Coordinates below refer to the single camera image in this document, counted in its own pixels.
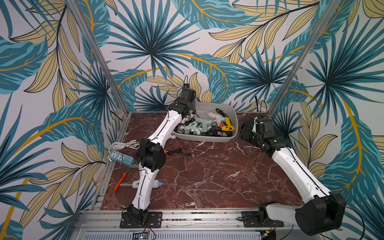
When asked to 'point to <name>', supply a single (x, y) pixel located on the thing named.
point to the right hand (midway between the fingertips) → (245, 132)
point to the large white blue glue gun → (157, 183)
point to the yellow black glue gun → (229, 127)
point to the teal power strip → (121, 157)
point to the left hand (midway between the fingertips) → (189, 102)
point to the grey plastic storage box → (201, 108)
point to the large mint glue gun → (205, 121)
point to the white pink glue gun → (218, 118)
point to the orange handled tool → (119, 182)
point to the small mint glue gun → (193, 125)
